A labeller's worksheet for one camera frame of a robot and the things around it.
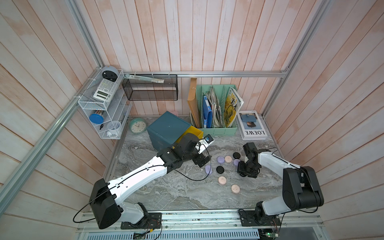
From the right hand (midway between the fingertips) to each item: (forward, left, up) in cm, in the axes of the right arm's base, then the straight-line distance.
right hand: (242, 171), depth 91 cm
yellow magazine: (+39, +4, +19) cm, 44 cm away
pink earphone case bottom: (-11, +7, +2) cm, 13 cm away
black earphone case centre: (0, +14, +1) cm, 14 cm away
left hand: (+1, +25, +23) cm, 34 cm away
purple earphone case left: (0, +21, +3) cm, 22 cm away
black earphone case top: (+11, +2, +1) cm, 11 cm away
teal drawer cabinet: (+16, +47, +21) cm, 53 cm away
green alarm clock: (+28, +70, +9) cm, 76 cm away
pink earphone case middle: (-6, +14, +2) cm, 15 cm away
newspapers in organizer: (+32, +13, +11) cm, 37 cm away
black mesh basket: (+50, +70, +24) cm, 90 cm away
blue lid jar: (+13, +81, +33) cm, 89 cm away
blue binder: (+30, +22, +21) cm, 43 cm away
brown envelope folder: (+30, +31, +31) cm, 53 cm away
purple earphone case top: (+7, +13, +2) cm, 15 cm away
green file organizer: (+52, +10, +22) cm, 57 cm away
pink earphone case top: (+7, +8, +2) cm, 11 cm away
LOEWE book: (+33, -11, +5) cm, 35 cm away
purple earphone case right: (+5, +4, +2) cm, 7 cm away
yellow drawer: (+16, +31, +21) cm, 40 cm away
